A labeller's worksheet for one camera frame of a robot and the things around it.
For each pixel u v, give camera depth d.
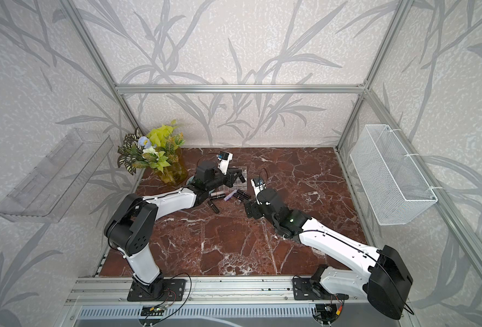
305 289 0.73
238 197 0.99
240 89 0.96
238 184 0.96
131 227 0.48
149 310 0.70
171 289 0.73
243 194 0.99
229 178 0.80
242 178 0.92
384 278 0.38
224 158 0.79
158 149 0.90
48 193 0.64
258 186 0.67
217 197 0.99
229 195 0.99
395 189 0.60
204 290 0.75
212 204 0.95
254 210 0.68
